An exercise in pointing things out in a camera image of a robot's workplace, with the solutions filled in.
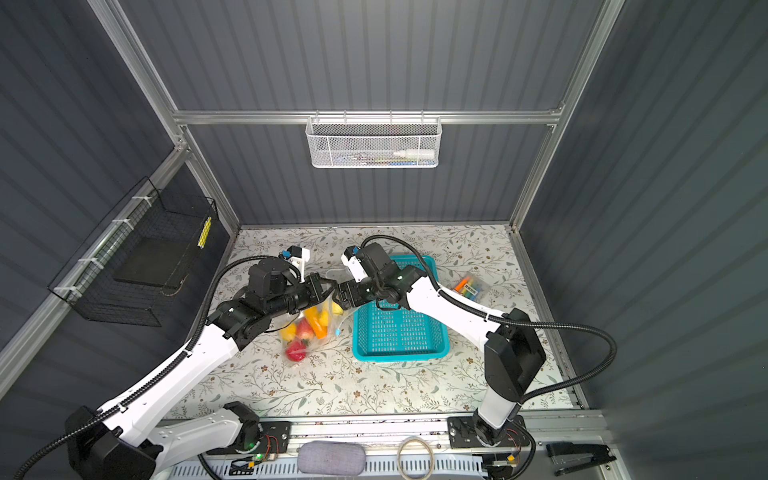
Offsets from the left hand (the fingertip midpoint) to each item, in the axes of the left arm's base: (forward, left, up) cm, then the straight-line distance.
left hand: (340, 283), depth 73 cm
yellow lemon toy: (-3, +17, -20) cm, 27 cm away
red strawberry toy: (-8, +15, -21) cm, 27 cm away
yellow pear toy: (-2, +3, -10) cm, 10 cm away
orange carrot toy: (-1, +8, -22) cm, 24 cm away
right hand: (+1, -1, -8) cm, 8 cm away
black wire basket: (-4, +51, +9) cm, 52 cm away
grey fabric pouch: (-34, +3, -22) cm, 40 cm away
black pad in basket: (+8, +47, +2) cm, 48 cm away
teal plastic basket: (-3, -15, -25) cm, 30 cm away
